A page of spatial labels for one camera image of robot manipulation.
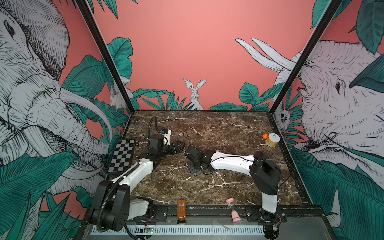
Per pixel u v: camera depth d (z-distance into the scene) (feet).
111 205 1.34
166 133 2.60
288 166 3.10
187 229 2.56
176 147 2.53
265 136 3.40
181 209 2.35
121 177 1.51
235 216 2.39
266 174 1.56
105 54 2.81
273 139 3.23
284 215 2.43
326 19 2.39
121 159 2.95
